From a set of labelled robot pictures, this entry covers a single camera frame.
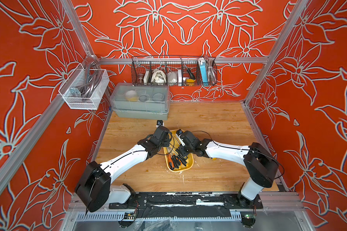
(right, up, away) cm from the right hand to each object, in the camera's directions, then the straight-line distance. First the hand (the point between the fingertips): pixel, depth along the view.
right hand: (178, 147), depth 87 cm
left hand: (-8, +8, -2) cm, 11 cm away
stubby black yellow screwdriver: (+14, +2, -29) cm, 32 cm away
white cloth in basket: (-12, +45, +4) cm, 47 cm away
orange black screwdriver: (-4, -8, -5) cm, 10 cm away
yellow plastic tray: (-1, -8, -4) cm, 9 cm away
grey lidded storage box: (-26, +29, +12) cm, 41 cm away
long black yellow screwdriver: (+3, -8, -3) cm, 9 cm away
